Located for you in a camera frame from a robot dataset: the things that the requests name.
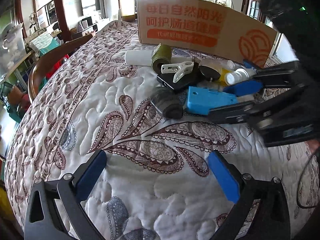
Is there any white spray bottle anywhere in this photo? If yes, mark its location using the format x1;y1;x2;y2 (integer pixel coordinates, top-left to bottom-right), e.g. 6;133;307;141
225;68;257;85

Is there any black flat wallet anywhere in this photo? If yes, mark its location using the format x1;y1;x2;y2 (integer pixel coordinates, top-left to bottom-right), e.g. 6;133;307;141
156;67;204;94

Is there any blue plastic box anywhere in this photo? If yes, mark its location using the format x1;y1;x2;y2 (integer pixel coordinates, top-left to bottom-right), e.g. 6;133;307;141
186;87;238;116

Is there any orange printed cardboard box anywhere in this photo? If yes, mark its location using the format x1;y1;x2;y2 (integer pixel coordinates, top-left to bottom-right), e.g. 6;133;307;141
137;0;277;67

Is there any olive green roll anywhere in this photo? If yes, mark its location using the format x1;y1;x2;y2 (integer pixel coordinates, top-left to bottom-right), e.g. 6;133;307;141
151;43;172;74

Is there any dark grey rolled sock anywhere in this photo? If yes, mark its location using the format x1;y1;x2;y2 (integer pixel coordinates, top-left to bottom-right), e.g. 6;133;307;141
150;87;183;120

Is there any black round compact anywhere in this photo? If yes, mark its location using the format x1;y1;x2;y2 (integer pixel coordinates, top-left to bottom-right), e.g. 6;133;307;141
199;66;221;82

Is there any paisley quilted bedspread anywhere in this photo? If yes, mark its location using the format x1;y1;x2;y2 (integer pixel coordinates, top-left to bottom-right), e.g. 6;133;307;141
5;21;319;239

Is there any white plastic clip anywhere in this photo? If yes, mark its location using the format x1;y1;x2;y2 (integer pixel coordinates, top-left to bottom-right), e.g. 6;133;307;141
161;61;194;83

